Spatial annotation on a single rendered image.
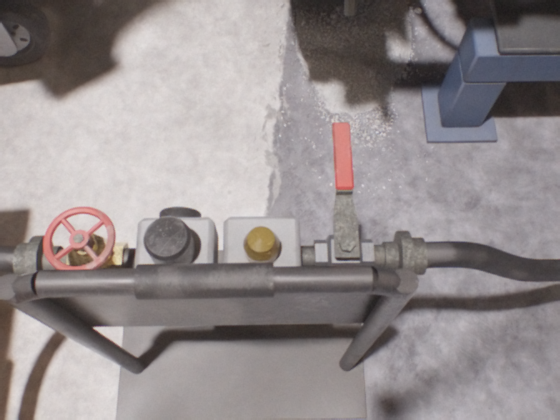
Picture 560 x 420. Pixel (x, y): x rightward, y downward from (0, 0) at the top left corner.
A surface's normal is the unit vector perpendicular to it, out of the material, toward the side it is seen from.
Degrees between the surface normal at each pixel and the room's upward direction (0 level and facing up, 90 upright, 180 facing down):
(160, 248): 0
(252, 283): 26
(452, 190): 0
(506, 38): 0
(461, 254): 19
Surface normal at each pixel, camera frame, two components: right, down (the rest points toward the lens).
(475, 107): 0.01, 0.93
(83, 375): 0.00, -0.37
